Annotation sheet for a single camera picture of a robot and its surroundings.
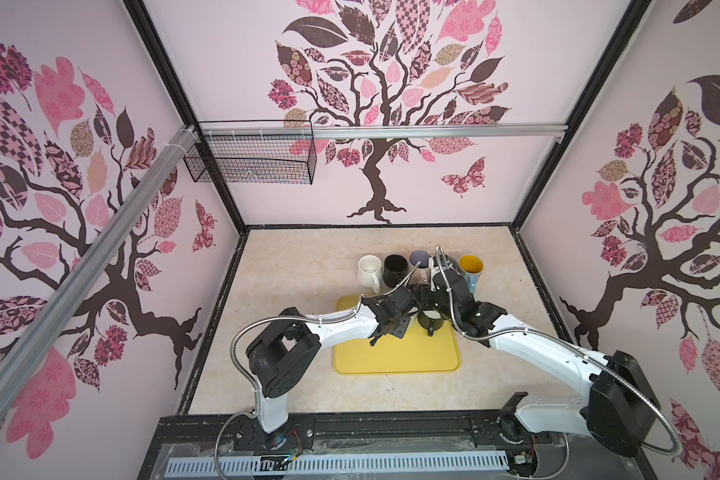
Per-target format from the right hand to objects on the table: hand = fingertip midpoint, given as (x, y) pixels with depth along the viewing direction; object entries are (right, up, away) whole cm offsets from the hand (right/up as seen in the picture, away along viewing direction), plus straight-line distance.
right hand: (419, 282), depth 83 cm
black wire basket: (-64, +47, +39) cm, 88 cm away
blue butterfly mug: (+20, +4, +14) cm, 25 cm away
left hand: (-6, -13, +6) cm, 16 cm away
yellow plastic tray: (0, -21, +4) cm, 22 cm away
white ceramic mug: (-14, +2, +20) cm, 25 cm away
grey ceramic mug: (+13, +5, +13) cm, 19 cm away
